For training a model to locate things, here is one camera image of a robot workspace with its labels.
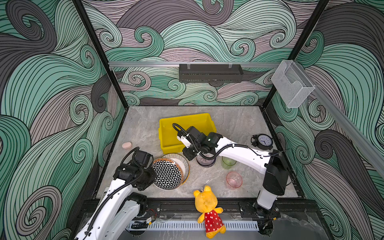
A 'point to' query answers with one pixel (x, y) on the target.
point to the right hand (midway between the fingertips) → (185, 152)
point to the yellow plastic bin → (170, 143)
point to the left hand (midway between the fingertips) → (156, 177)
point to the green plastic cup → (227, 163)
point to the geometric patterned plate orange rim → (169, 173)
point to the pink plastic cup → (234, 180)
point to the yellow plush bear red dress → (206, 201)
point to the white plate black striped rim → (183, 161)
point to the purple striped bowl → (205, 163)
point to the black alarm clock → (263, 141)
